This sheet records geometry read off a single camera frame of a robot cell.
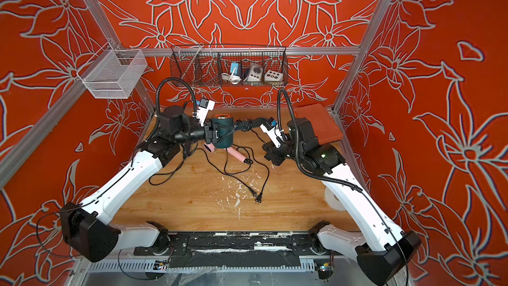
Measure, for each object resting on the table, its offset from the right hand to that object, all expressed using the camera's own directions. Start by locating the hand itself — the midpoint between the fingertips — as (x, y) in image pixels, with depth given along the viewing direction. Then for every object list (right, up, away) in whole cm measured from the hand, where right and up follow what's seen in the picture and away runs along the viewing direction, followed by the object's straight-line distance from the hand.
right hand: (260, 146), depth 68 cm
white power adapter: (-2, +32, +22) cm, 39 cm away
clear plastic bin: (-69, +32, +24) cm, 79 cm away
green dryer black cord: (-5, +7, +2) cm, 9 cm away
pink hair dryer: (-11, -7, +29) cm, 32 cm away
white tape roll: (+32, -25, +15) cm, 44 cm away
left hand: (-11, +7, -1) cm, 13 cm away
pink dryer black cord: (0, -24, +17) cm, 30 cm away
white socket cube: (+7, +32, +26) cm, 42 cm away
